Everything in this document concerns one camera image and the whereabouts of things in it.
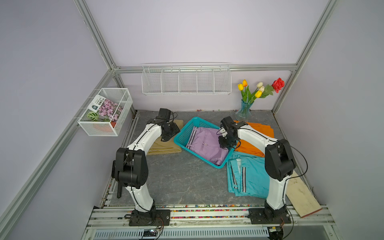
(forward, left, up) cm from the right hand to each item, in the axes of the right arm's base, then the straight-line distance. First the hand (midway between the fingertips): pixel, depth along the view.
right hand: (221, 144), depth 95 cm
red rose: (+21, -31, +30) cm, 48 cm away
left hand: (+4, +28, +8) cm, 29 cm away
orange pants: (+13, -33, -4) cm, 36 cm away
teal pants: (-19, -13, -3) cm, 23 cm away
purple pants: (+5, +9, -4) cm, 11 cm away
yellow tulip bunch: (+21, -23, +24) cm, 39 cm away
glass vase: (+24, -19, +1) cm, 31 cm away
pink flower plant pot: (+3, +62, +29) cm, 68 cm away
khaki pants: (0, +40, -3) cm, 40 cm away
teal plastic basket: (+5, +26, 0) cm, 26 cm away
